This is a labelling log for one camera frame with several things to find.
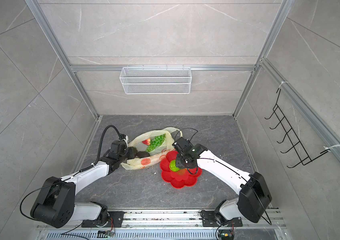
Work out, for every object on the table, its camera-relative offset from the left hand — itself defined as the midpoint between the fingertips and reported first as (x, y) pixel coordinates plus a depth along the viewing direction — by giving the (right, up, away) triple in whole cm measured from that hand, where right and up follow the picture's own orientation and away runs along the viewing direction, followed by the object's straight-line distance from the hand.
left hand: (133, 146), depth 91 cm
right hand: (+29, -8, -9) cm, 31 cm away
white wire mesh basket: (+1, +45, +11) cm, 46 cm away
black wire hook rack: (+78, +4, -27) cm, 83 cm away
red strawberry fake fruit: (+7, +2, +8) cm, 11 cm away
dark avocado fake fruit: (+5, -6, +2) cm, 8 cm away
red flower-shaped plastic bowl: (+29, -19, -4) cm, 35 cm away
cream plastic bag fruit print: (+14, -6, -1) cm, 15 cm away
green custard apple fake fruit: (+24, -11, -5) cm, 27 cm away
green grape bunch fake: (+13, +1, +10) cm, 16 cm away
